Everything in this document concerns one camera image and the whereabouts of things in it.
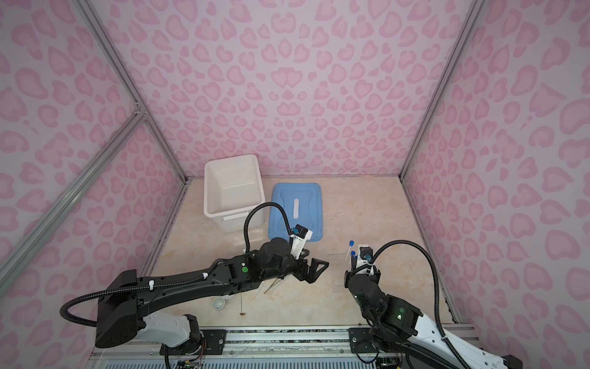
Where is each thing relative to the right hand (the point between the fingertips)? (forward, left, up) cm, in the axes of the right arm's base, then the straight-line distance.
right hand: (352, 258), depth 76 cm
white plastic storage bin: (+42, +53, -12) cm, 68 cm away
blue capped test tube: (-1, 0, 0) cm, 1 cm away
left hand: (-3, +10, +6) cm, 12 cm away
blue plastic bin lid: (+35, +18, -16) cm, 42 cm away
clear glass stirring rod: (-9, +34, -14) cm, 37 cm away
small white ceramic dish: (-11, +46, -14) cm, 49 cm away
